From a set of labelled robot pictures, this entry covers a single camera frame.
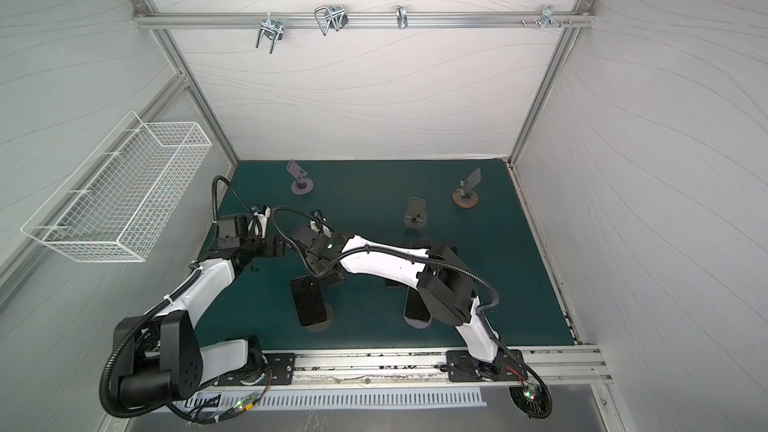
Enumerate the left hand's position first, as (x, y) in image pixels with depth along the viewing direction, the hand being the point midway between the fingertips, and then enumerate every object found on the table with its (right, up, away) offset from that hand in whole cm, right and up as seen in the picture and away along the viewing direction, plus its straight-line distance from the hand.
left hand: (275, 231), depth 90 cm
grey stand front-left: (+18, -23, -13) cm, 32 cm away
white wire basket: (-28, +10, -22) cm, 37 cm away
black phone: (+16, -12, -20) cm, 28 cm away
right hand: (+16, -2, -6) cm, 17 cm away
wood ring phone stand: (+63, +10, +17) cm, 66 cm away
